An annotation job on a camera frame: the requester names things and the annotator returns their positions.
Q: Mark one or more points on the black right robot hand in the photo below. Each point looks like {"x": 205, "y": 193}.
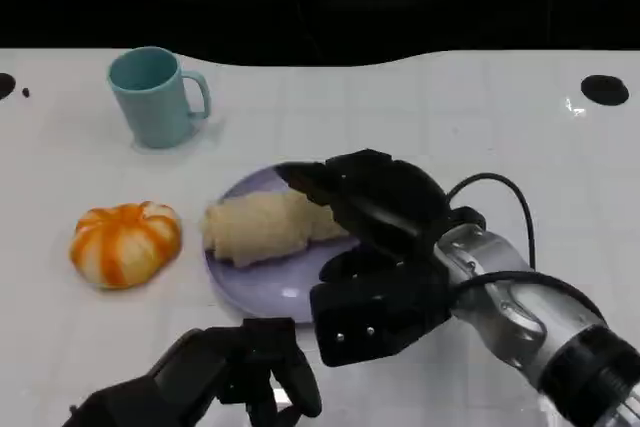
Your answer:
{"x": 395, "y": 202}

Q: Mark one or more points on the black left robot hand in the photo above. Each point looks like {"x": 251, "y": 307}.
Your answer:
{"x": 210, "y": 362}

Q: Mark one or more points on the beige towel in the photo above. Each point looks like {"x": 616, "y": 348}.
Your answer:
{"x": 265, "y": 227}

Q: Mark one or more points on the lilac plate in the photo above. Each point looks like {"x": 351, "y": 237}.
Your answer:
{"x": 270, "y": 287}

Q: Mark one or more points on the orange and white bread roll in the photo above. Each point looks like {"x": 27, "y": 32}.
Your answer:
{"x": 122, "y": 247}

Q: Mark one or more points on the black table grommet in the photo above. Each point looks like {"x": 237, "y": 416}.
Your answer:
{"x": 604, "y": 90}
{"x": 5, "y": 86}

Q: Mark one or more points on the pale green mug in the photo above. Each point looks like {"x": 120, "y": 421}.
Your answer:
{"x": 152, "y": 109}

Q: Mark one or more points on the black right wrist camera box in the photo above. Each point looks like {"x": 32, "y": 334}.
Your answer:
{"x": 360, "y": 322}

